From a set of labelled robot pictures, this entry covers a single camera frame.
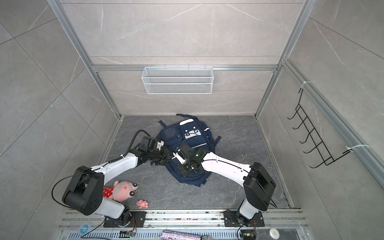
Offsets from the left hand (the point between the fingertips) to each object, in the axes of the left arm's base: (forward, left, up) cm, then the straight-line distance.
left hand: (175, 153), depth 86 cm
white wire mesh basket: (+46, -1, +19) cm, 50 cm away
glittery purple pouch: (-39, 0, -6) cm, 39 cm away
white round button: (-40, -48, -9) cm, 63 cm away
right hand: (-8, -5, -2) cm, 10 cm away
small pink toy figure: (-24, +17, -8) cm, 31 cm away
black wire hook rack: (-18, -64, +24) cm, 70 cm away
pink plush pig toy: (-19, +28, -4) cm, 34 cm away
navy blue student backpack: (+19, -6, -2) cm, 20 cm away
